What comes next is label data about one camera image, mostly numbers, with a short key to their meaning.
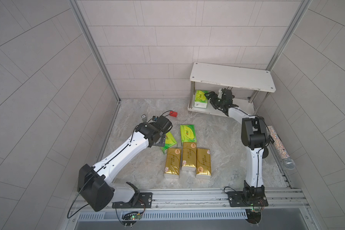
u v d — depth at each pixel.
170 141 0.86
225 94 0.82
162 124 0.58
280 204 0.71
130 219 0.65
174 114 1.08
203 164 0.77
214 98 0.93
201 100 0.99
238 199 0.71
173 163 0.77
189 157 0.79
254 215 0.65
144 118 0.99
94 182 0.37
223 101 0.84
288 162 0.65
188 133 0.89
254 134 0.59
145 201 0.71
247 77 0.90
